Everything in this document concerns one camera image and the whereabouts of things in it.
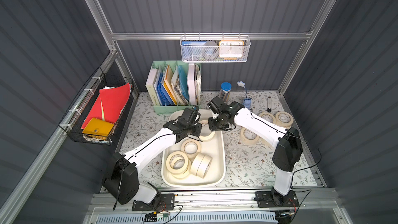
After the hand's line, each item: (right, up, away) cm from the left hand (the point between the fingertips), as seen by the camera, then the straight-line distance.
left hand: (197, 125), depth 83 cm
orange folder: (-17, +25, +11) cm, 32 cm away
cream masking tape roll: (+58, -2, +17) cm, 61 cm away
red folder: (-41, +11, -11) cm, 44 cm away
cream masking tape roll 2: (+48, +5, +19) cm, 52 cm away
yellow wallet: (-41, +2, -19) cm, 45 cm away
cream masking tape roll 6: (-11, -20, 0) cm, 23 cm away
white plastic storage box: (+11, -14, +7) cm, 19 cm away
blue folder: (-22, +16, +15) cm, 31 cm away
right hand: (+9, 0, +1) cm, 10 cm away
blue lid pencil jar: (+18, +22, +13) cm, 31 cm away
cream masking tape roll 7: (+2, -18, -9) cm, 21 cm away
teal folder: (-9, +29, +15) cm, 34 cm away
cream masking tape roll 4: (+6, -6, -4) cm, 10 cm away
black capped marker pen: (+52, +12, +28) cm, 60 cm away
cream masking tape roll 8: (-6, -25, -5) cm, 26 cm away
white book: (-27, +21, +6) cm, 35 cm away
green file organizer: (-14, +23, +11) cm, 29 cm away
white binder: (-4, +26, +8) cm, 27 cm away
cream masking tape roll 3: (+29, -10, +7) cm, 32 cm away
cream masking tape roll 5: (-4, -14, +8) cm, 17 cm away
